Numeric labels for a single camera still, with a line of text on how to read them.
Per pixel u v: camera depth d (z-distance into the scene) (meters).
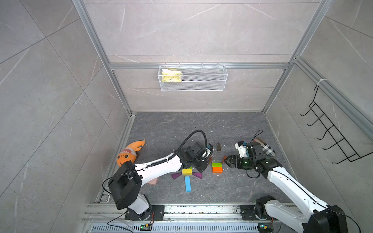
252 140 1.06
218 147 0.96
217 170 0.86
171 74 0.88
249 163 0.67
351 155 0.58
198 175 0.85
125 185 0.42
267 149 0.95
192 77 1.01
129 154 0.87
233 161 0.72
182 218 0.73
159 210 0.73
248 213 0.73
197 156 0.64
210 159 0.93
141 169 0.46
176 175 0.85
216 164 0.90
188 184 0.82
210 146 0.72
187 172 0.84
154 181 0.82
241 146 0.75
